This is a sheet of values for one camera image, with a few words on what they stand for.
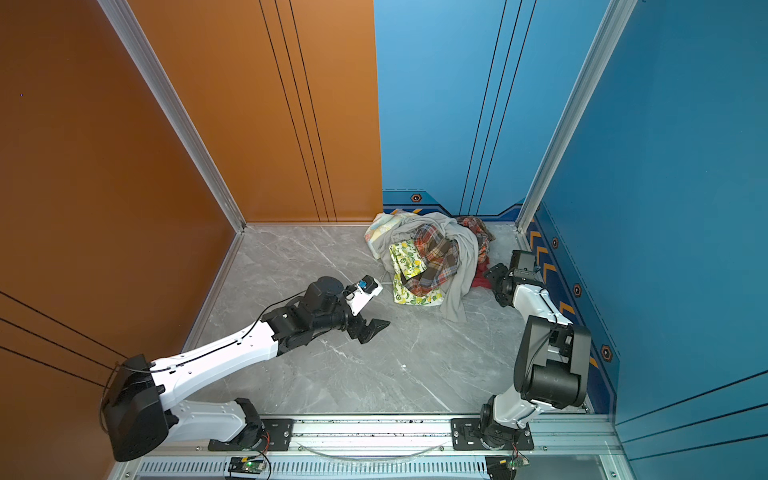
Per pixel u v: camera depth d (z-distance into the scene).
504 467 0.71
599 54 0.76
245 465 0.71
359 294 0.65
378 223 1.16
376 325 0.67
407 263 0.94
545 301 0.56
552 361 0.46
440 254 0.95
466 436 0.72
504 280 0.70
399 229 1.06
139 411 0.39
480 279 0.99
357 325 0.66
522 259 0.72
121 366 0.43
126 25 0.71
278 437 0.73
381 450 0.73
